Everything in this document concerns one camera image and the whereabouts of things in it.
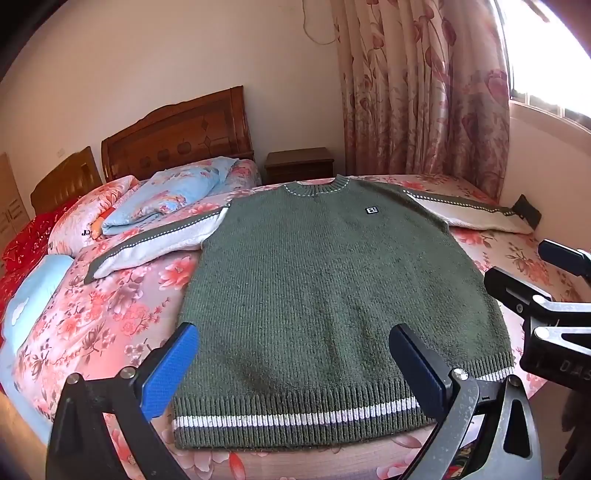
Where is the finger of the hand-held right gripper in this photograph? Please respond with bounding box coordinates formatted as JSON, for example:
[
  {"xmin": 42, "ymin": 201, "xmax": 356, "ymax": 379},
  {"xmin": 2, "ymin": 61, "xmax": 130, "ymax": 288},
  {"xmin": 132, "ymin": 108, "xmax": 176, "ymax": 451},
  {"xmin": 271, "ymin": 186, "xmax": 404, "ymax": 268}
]
[
  {"xmin": 538, "ymin": 239, "xmax": 591, "ymax": 278},
  {"xmin": 484, "ymin": 267, "xmax": 591, "ymax": 326}
]

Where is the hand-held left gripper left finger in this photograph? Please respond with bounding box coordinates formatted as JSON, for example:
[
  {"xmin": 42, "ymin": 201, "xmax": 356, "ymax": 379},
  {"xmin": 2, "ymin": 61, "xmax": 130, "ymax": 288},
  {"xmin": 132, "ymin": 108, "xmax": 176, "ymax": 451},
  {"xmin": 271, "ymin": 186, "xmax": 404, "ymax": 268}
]
[{"xmin": 45, "ymin": 322, "xmax": 201, "ymax": 480}]

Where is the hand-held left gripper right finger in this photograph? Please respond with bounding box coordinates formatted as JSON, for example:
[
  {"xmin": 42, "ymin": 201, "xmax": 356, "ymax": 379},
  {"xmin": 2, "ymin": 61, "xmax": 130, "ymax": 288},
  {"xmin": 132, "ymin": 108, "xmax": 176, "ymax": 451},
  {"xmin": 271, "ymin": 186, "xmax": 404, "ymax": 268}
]
[{"xmin": 389, "ymin": 323, "xmax": 543, "ymax": 480}]

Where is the green knit sweater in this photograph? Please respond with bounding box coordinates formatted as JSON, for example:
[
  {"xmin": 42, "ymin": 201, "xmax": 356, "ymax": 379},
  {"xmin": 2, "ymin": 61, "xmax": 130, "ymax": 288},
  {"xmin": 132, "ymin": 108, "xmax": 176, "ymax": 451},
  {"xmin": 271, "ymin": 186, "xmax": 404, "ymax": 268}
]
[{"xmin": 84, "ymin": 174, "xmax": 542, "ymax": 450}]

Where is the floral bed sheet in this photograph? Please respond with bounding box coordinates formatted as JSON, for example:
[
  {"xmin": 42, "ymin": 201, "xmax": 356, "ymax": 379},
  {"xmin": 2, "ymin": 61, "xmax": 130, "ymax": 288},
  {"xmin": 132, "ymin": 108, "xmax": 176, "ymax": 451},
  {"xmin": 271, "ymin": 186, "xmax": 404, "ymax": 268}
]
[{"xmin": 0, "ymin": 159, "xmax": 583, "ymax": 480}]

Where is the light blue cloth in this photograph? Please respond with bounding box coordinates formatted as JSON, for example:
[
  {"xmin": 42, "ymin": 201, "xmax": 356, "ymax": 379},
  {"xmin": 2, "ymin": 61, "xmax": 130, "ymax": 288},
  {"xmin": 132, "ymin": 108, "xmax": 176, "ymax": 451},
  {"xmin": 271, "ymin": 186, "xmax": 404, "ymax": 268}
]
[{"xmin": 0, "ymin": 255, "xmax": 75, "ymax": 384}]

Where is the pink floral pillow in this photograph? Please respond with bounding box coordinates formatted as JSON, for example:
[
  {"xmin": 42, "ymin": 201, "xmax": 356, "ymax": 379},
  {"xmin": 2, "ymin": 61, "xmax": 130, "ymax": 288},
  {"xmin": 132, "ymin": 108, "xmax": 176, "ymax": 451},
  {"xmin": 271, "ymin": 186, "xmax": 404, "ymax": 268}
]
[{"xmin": 48, "ymin": 175, "xmax": 139, "ymax": 257}]

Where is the blue floral quilt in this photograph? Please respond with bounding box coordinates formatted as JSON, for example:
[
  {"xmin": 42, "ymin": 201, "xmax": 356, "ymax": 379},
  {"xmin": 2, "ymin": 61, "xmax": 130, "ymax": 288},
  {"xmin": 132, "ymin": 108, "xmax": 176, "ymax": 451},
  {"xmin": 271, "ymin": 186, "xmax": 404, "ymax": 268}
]
[{"xmin": 100, "ymin": 157, "xmax": 241, "ymax": 237}]

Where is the red blanket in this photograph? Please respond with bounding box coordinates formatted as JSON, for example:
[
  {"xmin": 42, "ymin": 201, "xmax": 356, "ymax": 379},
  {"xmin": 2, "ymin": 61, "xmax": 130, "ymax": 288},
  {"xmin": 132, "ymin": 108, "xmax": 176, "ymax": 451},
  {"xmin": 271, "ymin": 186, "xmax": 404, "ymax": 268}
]
[{"xmin": 0, "ymin": 198, "xmax": 79, "ymax": 342}]

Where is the window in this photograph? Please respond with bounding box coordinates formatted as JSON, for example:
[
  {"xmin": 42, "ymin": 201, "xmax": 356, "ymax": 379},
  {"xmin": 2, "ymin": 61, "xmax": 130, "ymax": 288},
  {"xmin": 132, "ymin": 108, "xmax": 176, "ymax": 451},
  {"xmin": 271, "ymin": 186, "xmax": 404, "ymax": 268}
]
[{"xmin": 494, "ymin": 0, "xmax": 591, "ymax": 125}]

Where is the floral curtain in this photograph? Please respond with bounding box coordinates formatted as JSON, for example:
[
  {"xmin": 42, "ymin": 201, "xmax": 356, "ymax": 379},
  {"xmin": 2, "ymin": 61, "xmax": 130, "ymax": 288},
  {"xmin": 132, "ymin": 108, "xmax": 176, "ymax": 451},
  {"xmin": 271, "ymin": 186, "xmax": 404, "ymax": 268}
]
[{"xmin": 330, "ymin": 0, "xmax": 511, "ymax": 201}]

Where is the small wooden headboard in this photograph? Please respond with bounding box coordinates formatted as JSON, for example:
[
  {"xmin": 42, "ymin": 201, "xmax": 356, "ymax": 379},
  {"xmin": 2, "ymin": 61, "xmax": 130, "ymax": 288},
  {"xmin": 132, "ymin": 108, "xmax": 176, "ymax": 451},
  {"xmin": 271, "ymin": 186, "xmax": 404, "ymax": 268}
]
[{"xmin": 30, "ymin": 147, "xmax": 103, "ymax": 215}]

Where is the cardboard panel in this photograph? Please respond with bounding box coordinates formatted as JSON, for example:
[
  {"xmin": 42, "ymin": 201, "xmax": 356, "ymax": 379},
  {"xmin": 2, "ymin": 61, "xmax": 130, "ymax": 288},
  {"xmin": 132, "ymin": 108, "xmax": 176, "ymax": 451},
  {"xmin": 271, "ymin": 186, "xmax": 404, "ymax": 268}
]
[{"xmin": 0, "ymin": 152, "xmax": 31, "ymax": 250}]

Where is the wooden nightstand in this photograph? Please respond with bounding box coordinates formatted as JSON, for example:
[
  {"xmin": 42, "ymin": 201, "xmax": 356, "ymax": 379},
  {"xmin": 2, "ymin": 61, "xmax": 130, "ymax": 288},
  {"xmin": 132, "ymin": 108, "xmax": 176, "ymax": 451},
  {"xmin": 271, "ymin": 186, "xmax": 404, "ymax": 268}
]
[{"xmin": 264, "ymin": 148, "xmax": 335, "ymax": 185}]

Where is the large wooden headboard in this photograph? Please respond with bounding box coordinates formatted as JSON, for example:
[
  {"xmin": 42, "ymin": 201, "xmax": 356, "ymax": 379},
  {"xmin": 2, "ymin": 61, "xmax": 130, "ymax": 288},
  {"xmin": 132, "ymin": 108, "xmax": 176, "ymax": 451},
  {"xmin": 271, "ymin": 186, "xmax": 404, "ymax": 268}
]
[{"xmin": 100, "ymin": 85, "xmax": 256, "ymax": 183}]

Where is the wall cable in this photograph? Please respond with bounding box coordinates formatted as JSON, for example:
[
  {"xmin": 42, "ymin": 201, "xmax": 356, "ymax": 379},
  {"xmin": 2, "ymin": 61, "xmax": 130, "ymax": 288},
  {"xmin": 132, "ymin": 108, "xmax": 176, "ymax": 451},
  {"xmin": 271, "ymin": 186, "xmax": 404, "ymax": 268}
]
[{"xmin": 300, "ymin": 0, "xmax": 340, "ymax": 46}]

